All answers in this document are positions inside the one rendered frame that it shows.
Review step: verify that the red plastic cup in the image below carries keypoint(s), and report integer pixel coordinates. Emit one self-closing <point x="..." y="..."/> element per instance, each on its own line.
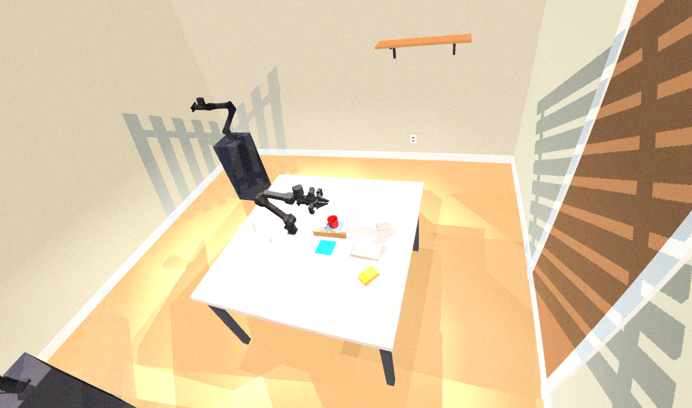
<point x="333" y="221"/>

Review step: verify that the pale yellow flat bar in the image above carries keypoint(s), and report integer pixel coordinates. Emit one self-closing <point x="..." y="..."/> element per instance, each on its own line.
<point x="334" y="234"/>

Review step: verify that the yellow rectangular block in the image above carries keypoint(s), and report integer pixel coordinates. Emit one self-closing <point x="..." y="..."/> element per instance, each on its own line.
<point x="368" y="275"/>

